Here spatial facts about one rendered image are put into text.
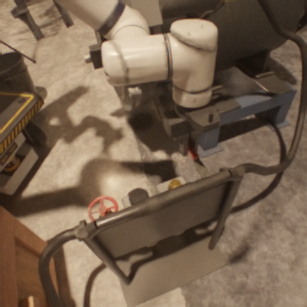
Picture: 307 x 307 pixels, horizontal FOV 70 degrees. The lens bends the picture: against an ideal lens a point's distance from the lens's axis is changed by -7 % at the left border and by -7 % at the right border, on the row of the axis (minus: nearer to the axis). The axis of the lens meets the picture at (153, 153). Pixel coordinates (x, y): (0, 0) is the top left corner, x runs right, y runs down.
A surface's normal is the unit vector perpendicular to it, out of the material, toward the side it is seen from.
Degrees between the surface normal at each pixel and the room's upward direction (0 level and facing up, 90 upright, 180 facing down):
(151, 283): 0
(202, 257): 0
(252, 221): 0
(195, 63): 89
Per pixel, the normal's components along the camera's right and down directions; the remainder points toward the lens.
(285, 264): -0.07, -0.64
